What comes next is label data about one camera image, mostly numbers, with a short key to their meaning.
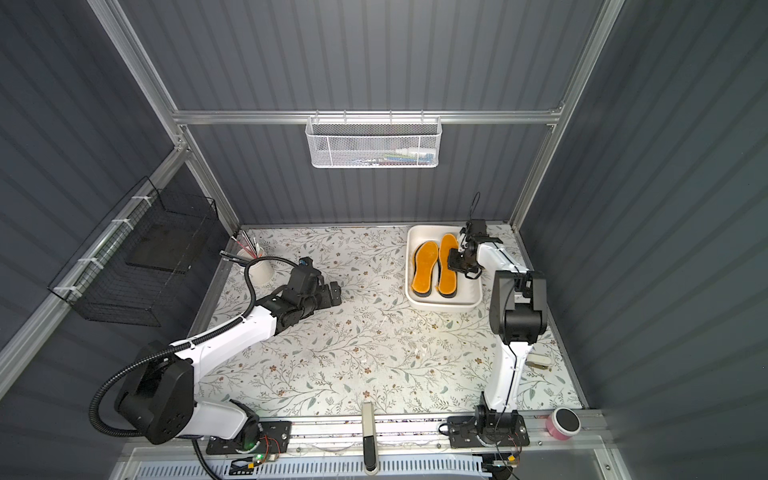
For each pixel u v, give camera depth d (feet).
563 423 2.32
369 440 2.36
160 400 1.37
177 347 1.49
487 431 2.21
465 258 2.71
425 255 3.52
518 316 1.78
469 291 3.30
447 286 3.23
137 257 2.43
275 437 2.38
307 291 2.25
